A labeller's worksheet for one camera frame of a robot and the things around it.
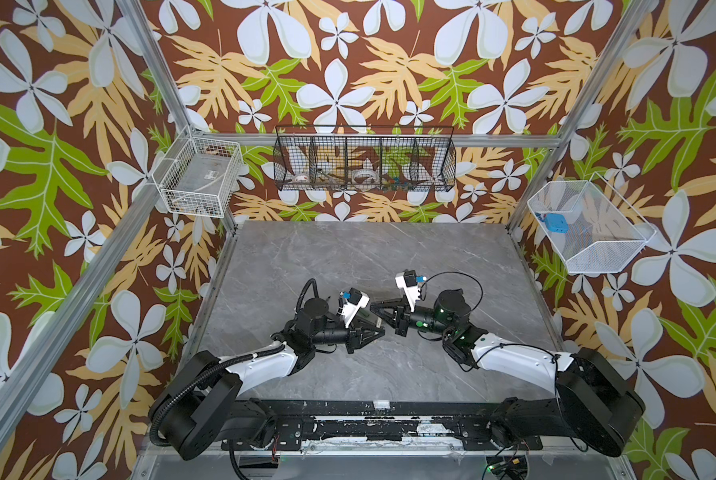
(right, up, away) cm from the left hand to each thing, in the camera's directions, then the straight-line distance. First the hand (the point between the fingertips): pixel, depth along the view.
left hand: (380, 328), depth 75 cm
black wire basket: (-4, +51, +22) cm, 56 cm away
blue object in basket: (+53, +28, +11) cm, 61 cm away
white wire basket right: (+60, +24, +3) cm, 65 cm away
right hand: (-2, +5, -3) cm, 6 cm away
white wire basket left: (-53, +42, +11) cm, 69 cm away
